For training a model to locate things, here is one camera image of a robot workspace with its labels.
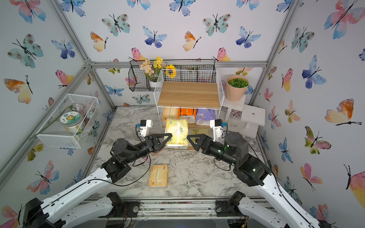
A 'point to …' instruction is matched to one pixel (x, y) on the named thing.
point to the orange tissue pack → (187, 111)
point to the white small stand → (254, 116)
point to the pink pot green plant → (235, 87)
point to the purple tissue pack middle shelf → (203, 116)
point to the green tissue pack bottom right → (206, 131)
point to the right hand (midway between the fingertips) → (192, 138)
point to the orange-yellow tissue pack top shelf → (158, 175)
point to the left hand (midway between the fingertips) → (171, 137)
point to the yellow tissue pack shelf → (170, 113)
